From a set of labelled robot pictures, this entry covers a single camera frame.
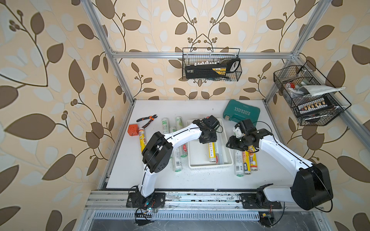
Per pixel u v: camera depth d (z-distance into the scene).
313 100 0.69
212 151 0.83
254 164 0.84
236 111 1.08
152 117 1.08
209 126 0.70
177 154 0.87
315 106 0.67
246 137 0.65
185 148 0.89
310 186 0.41
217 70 0.82
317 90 0.63
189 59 0.95
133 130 0.97
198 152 0.90
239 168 0.81
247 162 0.84
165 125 1.01
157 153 0.50
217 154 0.86
